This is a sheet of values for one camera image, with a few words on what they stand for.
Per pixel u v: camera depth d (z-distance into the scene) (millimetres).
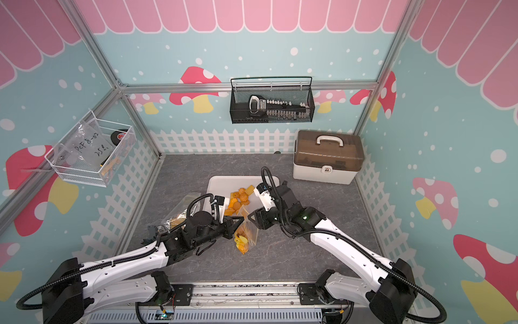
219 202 672
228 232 661
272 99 918
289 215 556
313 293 742
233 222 681
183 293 740
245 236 809
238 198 977
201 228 579
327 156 898
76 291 414
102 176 645
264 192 656
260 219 636
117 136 806
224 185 1065
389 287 383
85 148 682
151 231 893
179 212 902
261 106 890
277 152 1246
